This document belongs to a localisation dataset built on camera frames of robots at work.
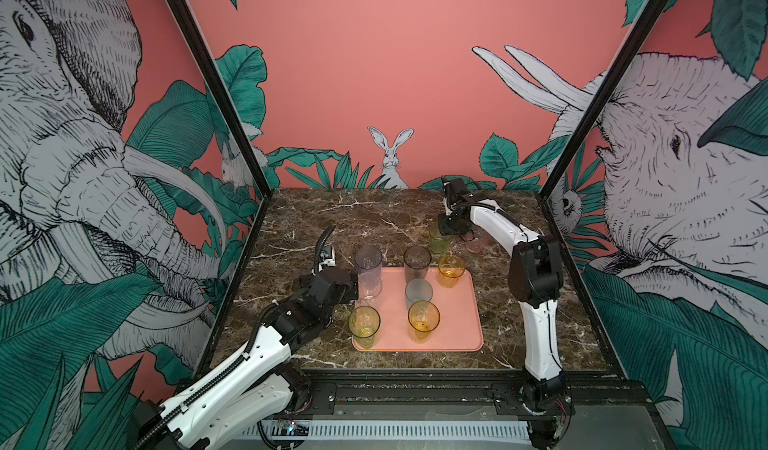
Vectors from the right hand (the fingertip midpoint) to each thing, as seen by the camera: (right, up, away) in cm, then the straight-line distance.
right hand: (442, 224), depth 99 cm
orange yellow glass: (+2, -14, -5) cm, 15 cm away
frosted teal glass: (-9, -19, -11) cm, 24 cm away
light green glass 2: (-1, -6, +5) cm, 8 cm away
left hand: (-31, -12, -22) cm, 40 cm away
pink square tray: (+3, -30, -12) cm, 33 cm away
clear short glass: (-24, -18, -13) cm, 32 cm away
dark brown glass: (-9, -12, +3) cm, 15 cm away
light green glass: (-25, -28, -16) cm, 41 cm away
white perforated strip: (-17, -49, -29) cm, 59 cm away
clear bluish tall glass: (-25, -11, -1) cm, 27 cm away
